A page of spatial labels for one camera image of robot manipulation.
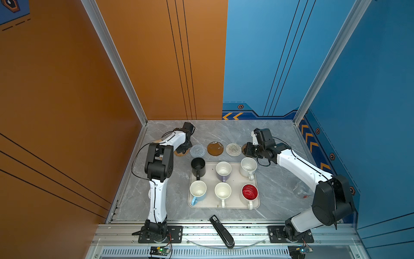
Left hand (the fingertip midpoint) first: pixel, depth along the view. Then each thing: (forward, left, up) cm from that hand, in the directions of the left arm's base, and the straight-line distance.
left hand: (184, 146), depth 105 cm
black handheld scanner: (-49, -25, +1) cm, 55 cm away
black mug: (-17, -11, +4) cm, 21 cm away
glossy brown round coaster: (-1, -21, 0) cm, 21 cm away
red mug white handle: (-30, -39, +1) cm, 49 cm away
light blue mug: (-29, -11, +1) cm, 31 cm away
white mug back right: (-15, -40, +2) cm, 43 cm away
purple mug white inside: (-17, -25, +1) cm, 30 cm away
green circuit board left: (-56, +4, -2) cm, 56 cm away
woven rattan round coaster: (-6, +1, -1) cm, 6 cm away
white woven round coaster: (-2, -32, +1) cm, 33 cm away
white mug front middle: (-30, -25, +1) cm, 39 cm away
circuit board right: (-55, -58, -1) cm, 80 cm away
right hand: (-11, -35, +13) cm, 40 cm away
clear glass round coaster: (-3, -9, +1) cm, 10 cm away
